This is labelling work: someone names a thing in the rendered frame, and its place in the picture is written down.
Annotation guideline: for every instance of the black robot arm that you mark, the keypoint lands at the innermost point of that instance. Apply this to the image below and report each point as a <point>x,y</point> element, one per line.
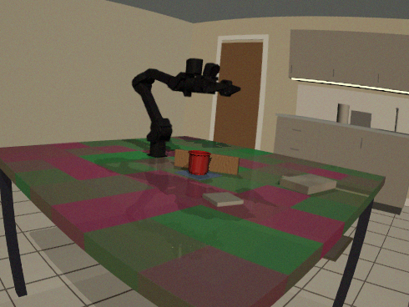
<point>160,128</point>

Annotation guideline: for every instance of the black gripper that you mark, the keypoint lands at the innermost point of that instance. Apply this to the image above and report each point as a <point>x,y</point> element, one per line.
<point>209,85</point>

